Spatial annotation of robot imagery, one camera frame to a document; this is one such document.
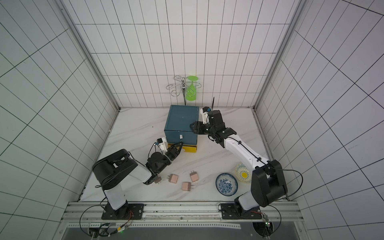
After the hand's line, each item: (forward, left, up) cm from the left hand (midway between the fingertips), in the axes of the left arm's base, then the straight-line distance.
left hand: (182, 145), depth 86 cm
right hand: (+6, -4, +10) cm, 13 cm away
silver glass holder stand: (+33, +5, +17) cm, 37 cm away
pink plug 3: (-21, -3, -8) cm, 23 cm away
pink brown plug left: (-17, +13, -9) cm, 23 cm away
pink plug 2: (-15, -7, -9) cm, 19 cm away
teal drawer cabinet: (+4, +3, +11) cm, 12 cm away
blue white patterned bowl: (-19, -25, -10) cm, 33 cm away
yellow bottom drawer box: (0, -3, -4) cm, 5 cm away
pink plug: (-16, +5, -9) cm, 19 cm away
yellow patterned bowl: (-13, -36, -10) cm, 39 cm away
